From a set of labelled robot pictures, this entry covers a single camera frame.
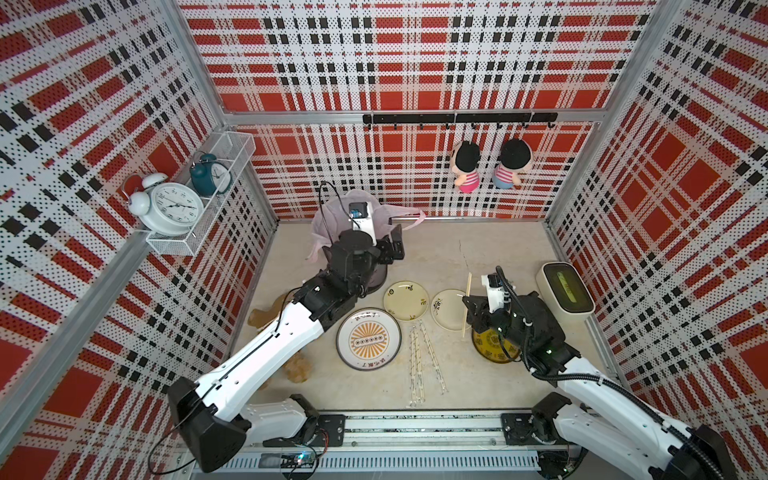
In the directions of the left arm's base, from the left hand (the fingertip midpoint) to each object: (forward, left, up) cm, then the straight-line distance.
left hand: (387, 228), depth 70 cm
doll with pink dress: (+33, -24, -4) cm, 41 cm away
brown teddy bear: (-24, +23, -25) cm, 42 cm away
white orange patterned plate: (-13, +7, -35) cm, 38 cm away
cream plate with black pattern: (-1, -19, -40) cm, 44 cm away
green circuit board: (-43, +21, -34) cm, 59 cm away
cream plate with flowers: (0, -4, -36) cm, 36 cm away
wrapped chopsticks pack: (-21, -7, -35) cm, 42 cm away
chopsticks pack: (-24, -14, -35) cm, 45 cm away
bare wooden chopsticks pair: (-8, -21, -16) cm, 27 cm away
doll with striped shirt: (+33, -39, -3) cm, 52 cm away
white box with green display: (0, -55, -30) cm, 63 cm away
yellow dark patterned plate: (-15, -30, -36) cm, 49 cm away
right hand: (-9, -21, -18) cm, 30 cm away
